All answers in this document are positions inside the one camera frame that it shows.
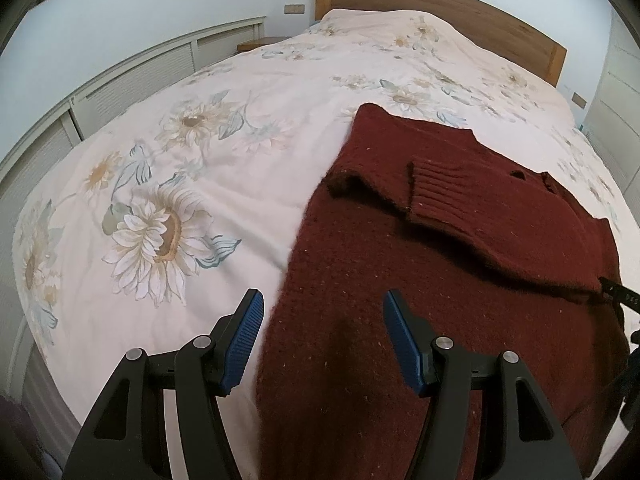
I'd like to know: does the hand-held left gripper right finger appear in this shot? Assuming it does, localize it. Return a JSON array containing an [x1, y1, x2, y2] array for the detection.
[[382, 289, 583, 480]]

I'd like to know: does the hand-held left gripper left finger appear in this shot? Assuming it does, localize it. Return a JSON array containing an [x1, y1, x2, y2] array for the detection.
[[62, 287, 266, 480]]

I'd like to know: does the dark red knit sweater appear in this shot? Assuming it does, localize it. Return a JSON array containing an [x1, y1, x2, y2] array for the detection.
[[254, 102, 631, 480]]

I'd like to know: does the white panelled wardrobe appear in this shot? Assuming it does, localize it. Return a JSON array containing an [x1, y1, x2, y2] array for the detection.
[[582, 7, 640, 196]]

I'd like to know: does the bed with floral duvet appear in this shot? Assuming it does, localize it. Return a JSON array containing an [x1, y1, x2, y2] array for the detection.
[[11, 7, 626, 480]]

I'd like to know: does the low white louvered cabinet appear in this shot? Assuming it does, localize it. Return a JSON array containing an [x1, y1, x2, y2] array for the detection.
[[0, 16, 268, 411]]

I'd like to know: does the wooden nightstand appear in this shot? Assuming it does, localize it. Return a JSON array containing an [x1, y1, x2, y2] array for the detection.
[[236, 36, 291, 53]]

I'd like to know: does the wooden headboard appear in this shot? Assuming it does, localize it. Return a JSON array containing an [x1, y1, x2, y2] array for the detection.
[[315, 0, 568, 87]]

